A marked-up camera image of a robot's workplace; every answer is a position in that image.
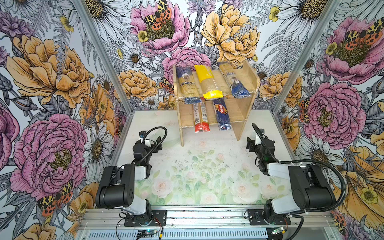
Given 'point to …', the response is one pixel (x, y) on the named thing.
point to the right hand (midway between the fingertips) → (254, 140)
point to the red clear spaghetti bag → (200, 116)
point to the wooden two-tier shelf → (238, 107)
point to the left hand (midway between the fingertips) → (153, 140)
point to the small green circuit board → (149, 231)
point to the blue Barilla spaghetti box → (222, 114)
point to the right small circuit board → (275, 231)
